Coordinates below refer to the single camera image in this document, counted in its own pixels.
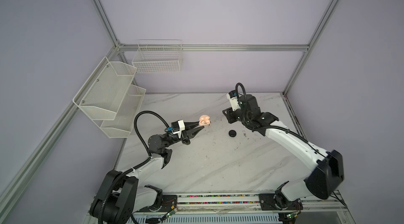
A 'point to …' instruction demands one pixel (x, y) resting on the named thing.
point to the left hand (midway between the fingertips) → (201, 125)
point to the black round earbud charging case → (232, 133)
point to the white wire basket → (158, 56)
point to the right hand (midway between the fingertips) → (221, 112)
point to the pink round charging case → (204, 120)
